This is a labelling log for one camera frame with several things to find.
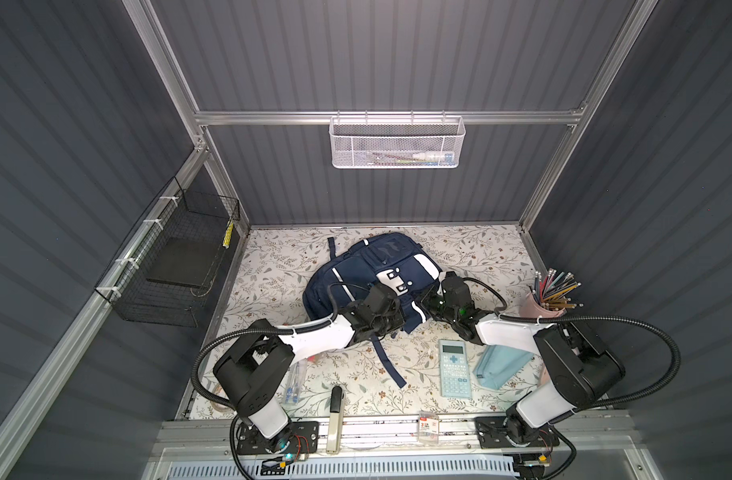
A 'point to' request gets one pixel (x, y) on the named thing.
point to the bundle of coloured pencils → (551, 289)
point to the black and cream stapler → (334, 421)
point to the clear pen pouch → (295, 381)
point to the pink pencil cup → (530, 308)
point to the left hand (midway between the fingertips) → (412, 316)
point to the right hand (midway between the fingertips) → (413, 294)
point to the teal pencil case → (498, 365)
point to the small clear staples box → (428, 427)
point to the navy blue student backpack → (382, 282)
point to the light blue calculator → (455, 380)
